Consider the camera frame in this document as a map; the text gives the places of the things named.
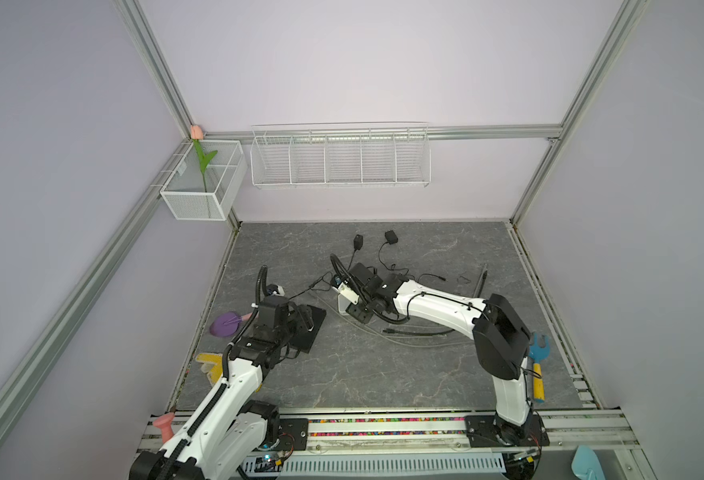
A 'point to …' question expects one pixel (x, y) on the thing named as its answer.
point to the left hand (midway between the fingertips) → (303, 316)
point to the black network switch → (305, 340)
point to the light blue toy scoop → (586, 464)
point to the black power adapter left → (358, 241)
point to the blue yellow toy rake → (538, 353)
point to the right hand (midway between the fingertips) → (359, 304)
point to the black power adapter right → (391, 237)
